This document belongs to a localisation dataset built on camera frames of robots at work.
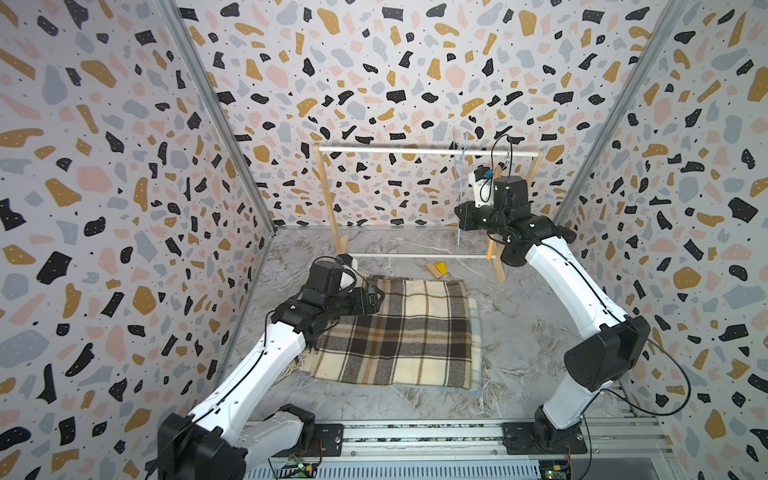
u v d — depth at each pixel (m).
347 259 0.70
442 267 1.09
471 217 0.70
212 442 0.37
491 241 0.70
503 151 1.01
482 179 0.68
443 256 1.14
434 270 1.09
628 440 0.76
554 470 0.72
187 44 0.73
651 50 0.77
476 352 0.87
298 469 0.71
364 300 0.68
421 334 0.88
